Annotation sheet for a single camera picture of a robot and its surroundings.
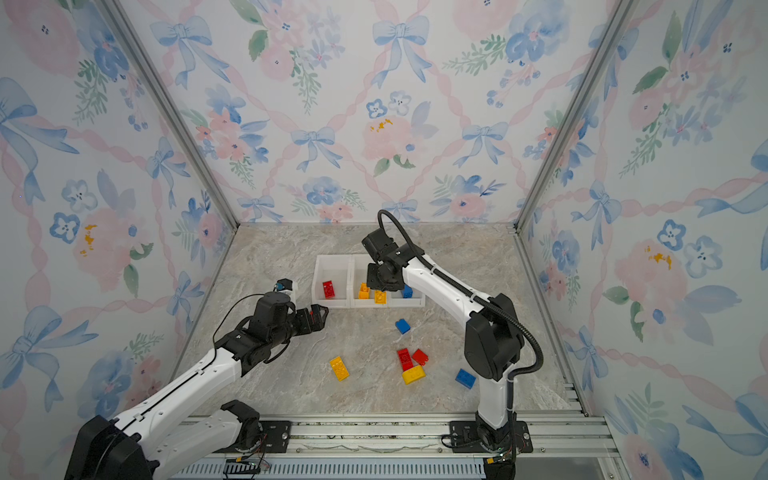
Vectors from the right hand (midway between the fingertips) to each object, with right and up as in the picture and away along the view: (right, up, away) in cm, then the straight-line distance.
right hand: (375, 281), depth 87 cm
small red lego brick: (+13, -22, -1) cm, 26 cm away
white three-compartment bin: (-13, -1, +14) cm, 18 cm away
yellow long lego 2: (-10, -24, -3) cm, 27 cm away
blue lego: (+10, -4, +9) cm, 14 cm away
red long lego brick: (+9, -22, -2) cm, 24 cm away
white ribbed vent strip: (-8, -43, -17) cm, 47 cm away
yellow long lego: (+1, -5, -2) cm, 5 cm away
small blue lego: (+8, -15, +6) cm, 18 cm away
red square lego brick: (-16, -4, +12) cm, 21 cm away
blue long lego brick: (+25, -26, -6) cm, 37 cm away
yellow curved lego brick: (-4, -5, +10) cm, 12 cm away
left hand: (-16, -7, -5) cm, 18 cm away
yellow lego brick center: (+11, -25, -5) cm, 28 cm away
